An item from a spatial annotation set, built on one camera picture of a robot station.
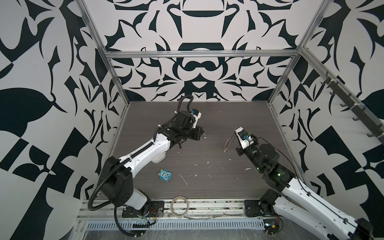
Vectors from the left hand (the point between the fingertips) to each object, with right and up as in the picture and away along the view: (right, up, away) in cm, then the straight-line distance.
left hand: (205, 128), depth 79 cm
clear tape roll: (-15, -35, -3) cm, 38 cm away
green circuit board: (+30, -45, -8) cm, 55 cm away
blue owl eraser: (-22, -26, +4) cm, 34 cm away
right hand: (+15, 0, -9) cm, 17 cm away
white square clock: (-26, -18, +8) cm, 32 cm away
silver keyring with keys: (+10, -8, -6) cm, 14 cm away
